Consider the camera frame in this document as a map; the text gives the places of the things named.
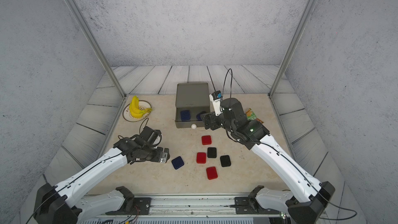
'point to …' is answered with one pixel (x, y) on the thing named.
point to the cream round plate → (143, 104)
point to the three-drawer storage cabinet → (192, 99)
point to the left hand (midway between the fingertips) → (164, 156)
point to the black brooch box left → (211, 152)
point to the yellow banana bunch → (134, 110)
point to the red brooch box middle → (201, 157)
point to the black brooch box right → (225, 160)
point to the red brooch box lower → (212, 172)
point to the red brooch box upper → (206, 140)
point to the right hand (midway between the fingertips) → (209, 113)
